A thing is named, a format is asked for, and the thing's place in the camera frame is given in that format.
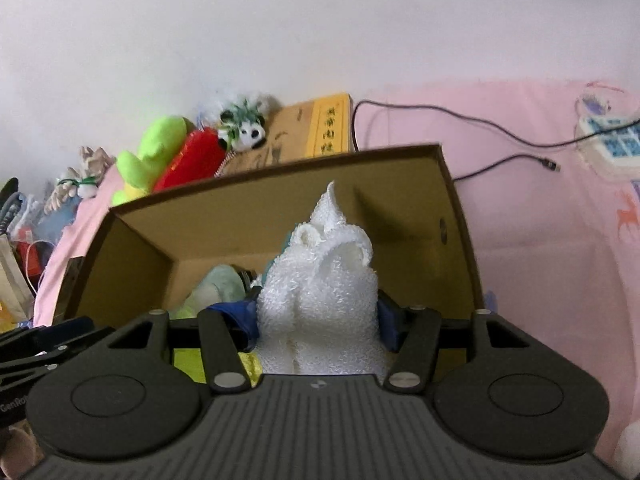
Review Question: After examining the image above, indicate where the light teal cloth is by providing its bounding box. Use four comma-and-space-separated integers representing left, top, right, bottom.
180, 265, 251, 318

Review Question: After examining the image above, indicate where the brown cardboard box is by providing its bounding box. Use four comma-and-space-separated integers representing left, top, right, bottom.
59, 144, 487, 386

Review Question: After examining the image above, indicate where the red plush toy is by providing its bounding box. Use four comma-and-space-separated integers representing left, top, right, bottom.
152, 127, 231, 193

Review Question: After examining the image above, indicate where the yellow book box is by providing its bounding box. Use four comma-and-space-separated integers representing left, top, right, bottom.
217, 92, 355, 178

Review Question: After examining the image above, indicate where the pink floral bedsheet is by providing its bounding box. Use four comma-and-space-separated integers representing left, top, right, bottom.
32, 79, 640, 480

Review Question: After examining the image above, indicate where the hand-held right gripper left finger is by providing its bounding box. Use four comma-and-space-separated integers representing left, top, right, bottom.
107, 300, 262, 394

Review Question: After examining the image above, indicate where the yellow white paper bag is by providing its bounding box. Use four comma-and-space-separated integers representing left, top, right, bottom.
0, 232, 33, 321

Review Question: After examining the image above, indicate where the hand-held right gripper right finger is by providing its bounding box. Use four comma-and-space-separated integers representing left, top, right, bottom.
377, 290, 532, 393

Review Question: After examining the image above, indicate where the black charging cable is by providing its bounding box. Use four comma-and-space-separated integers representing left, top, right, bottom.
351, 100, 583, 183

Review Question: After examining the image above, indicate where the green yellow caterpillar plush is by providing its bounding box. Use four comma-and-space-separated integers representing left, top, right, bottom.
111, 116, 196, 206

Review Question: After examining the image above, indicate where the yellow fluffy cloth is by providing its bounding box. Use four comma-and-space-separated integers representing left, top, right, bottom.
172, 347, 263, 386

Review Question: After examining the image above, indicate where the white knitted towel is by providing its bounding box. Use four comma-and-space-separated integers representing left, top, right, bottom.
256, 180, 391, 378

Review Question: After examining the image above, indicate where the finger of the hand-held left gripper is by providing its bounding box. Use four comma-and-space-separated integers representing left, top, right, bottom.
0, 316, 117, 376

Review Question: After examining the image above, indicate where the white power strip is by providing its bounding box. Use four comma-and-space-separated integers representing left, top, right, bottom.
575, 110, 640, 181

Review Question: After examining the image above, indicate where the panda plush toy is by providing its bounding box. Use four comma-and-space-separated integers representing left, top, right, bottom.
197, 91, 278, 153

